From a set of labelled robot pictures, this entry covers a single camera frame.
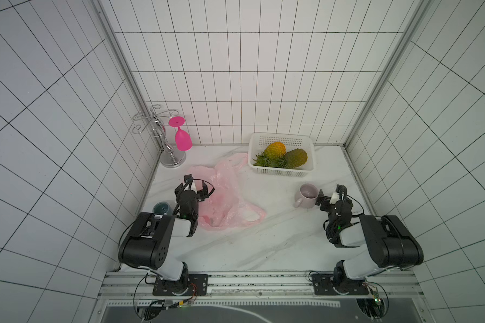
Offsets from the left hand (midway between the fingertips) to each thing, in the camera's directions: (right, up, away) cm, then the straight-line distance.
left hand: (192, 184), depth 93 cm
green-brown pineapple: (+51, +12, +8) cm, 53 cm away
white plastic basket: (+33, +22, +20) cm, 44 cm away
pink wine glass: (-6, +21, +7) cm, 23 cm away
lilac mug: (+53, -5, -5) cm, 54 cm away
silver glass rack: (-17, +30, -2) cm, 35 cm away
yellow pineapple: (+42, +17, +13) cm, 47 cm away
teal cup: (-12, -9, -7) cm, 17 cm away
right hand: (+67, -2, -2) cm, 67 cm away
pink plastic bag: (+16, -10, -2) cm, 19 cm away
